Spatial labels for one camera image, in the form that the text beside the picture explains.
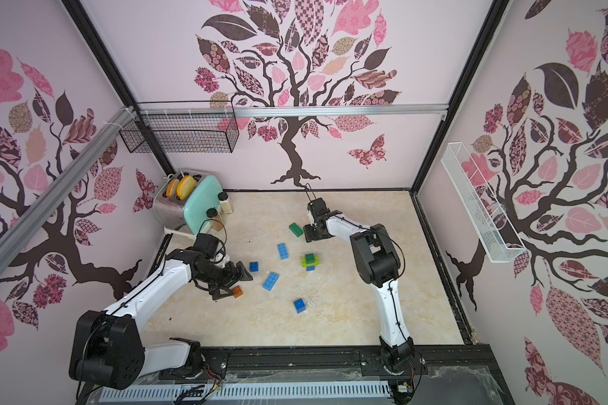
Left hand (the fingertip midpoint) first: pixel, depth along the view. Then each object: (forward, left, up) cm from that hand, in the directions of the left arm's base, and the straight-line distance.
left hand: (241, 289), depth 81 cm
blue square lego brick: (+11, -2, -6) cm, 13 cm away
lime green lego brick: (+11, -25, -2) cm, 28 cm away
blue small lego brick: (-4, -19, -5) cm, 20 cm away
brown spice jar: (+31, +17, -4) cm, 36 cm away
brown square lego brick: (+2, +3, -6) cm, 7 cm away
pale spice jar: (+40, +14, 0) cm, 42 cm away
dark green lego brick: (+12, -23, -1) cm, 26 cm away
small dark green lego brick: (+29, -17, -7) cm, 35 cm away
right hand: (+26, -24, -7) cm, 36 cm away
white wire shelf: (+17, -78, +19) cm, 82 cm away
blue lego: (+11, -23, -6) cm, 26 cm away
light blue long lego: (+18, -12, -6) cm, 23 cm away
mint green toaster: (+32, +26, +10) cm, 42 cm away
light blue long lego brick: (+6, -8, -6) cm, 12 cm away
